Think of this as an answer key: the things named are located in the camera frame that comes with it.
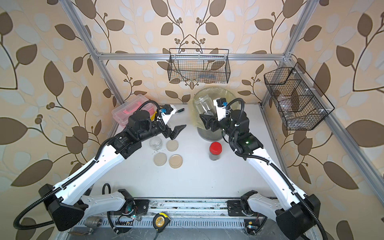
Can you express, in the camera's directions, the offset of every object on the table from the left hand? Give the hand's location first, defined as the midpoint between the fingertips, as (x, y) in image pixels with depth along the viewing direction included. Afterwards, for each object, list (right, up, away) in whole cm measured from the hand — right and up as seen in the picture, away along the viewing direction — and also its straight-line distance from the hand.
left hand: (175, 115), depth 67 cm
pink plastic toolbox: (-41, +2, +33) cm, 53 cm away
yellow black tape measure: (-7, -49, +1) cm, 50 cm away
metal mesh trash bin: (+23, -13, +29) cm, 39 cm away
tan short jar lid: (-4, -28, +25) cm, 38 cm away
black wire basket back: (+15, +33, +30) cm, 47 cm away
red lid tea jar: (+20, -20, +15) cm, 32 cm away
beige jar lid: (-7, -19, +30) cm, 37 cm away
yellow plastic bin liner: (+26, +14, +25) cm, 38 cm away
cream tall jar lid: (-13, -27, +26) cm, 40 cm away
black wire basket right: (+62, +5, +6) cm, 62 cm away
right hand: (+15, +2, +4) cm, 16 cm away
